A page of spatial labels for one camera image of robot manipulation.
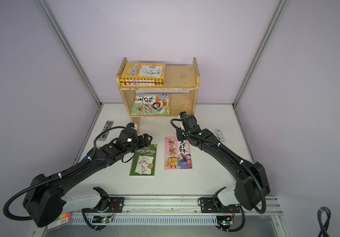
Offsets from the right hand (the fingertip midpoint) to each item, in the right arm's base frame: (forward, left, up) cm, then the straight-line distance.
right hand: (179, 134), depth 84 cm
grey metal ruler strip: (+9, +53, -14) cm, 55 cm away
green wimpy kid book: (-10, +22, -13) cm, 28 cm away
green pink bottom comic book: (+18, +17, +7) cm, 26 cm away
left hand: (-3, +19, 0) cm, 19 cm away
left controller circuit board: (-39, +40, -15) cm, 58 cm away
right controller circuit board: (-41, -20, -17) cm, 49 cm away
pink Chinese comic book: (-5, +1, -15) cm, 16 cm away
